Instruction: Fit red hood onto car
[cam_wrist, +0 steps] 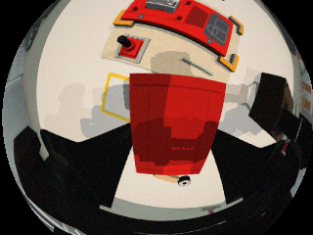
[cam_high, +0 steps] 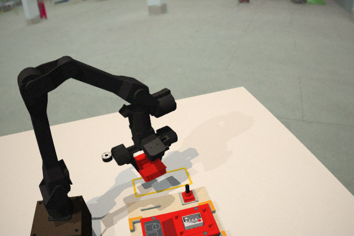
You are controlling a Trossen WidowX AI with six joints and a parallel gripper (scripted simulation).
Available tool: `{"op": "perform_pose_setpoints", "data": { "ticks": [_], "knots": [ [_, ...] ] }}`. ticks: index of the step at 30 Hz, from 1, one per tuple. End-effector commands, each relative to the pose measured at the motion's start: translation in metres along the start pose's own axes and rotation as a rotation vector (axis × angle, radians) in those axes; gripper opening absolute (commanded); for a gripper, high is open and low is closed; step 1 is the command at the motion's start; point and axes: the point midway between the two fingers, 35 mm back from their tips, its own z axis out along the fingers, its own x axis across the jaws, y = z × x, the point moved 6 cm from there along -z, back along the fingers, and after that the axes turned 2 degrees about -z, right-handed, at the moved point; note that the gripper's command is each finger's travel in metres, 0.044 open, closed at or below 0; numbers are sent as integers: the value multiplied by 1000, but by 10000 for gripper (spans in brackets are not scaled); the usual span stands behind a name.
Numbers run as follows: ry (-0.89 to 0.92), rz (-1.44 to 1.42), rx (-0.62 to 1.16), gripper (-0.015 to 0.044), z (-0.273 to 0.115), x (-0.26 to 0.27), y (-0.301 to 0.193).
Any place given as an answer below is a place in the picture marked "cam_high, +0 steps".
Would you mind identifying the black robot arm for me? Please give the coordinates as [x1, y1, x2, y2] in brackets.
[17, 56, 176, 221]

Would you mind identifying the small black and silver toy wheel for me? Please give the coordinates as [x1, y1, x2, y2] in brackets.
[101, 152, 112, 162]

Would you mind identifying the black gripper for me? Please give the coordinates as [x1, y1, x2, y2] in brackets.
[111, 123, 178, 172]

